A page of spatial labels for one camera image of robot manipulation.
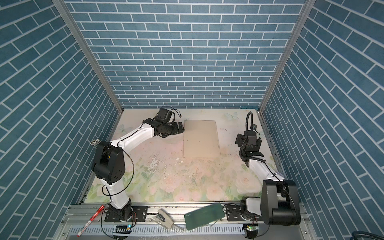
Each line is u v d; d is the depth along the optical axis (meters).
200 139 1.02
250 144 0.67
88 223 0.71
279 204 0.42
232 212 0.74
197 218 0.72
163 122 0.71
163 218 0.71
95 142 0.81
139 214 0.73
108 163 0.48
